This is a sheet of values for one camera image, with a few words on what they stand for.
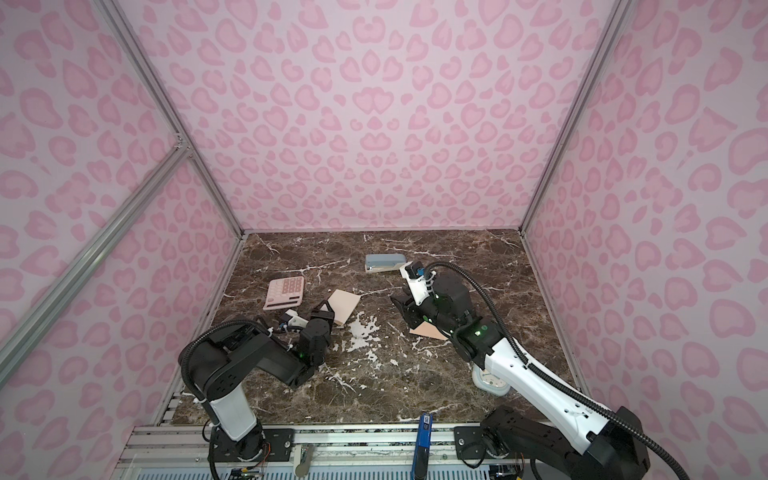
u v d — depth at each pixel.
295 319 0.84
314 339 0.71
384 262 1.07
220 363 0.48
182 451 0.73
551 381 0.44
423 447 0.71
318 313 0.84
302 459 0.70
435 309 0.63
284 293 1.00
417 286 0.63
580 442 0.39
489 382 0.80
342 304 0.98
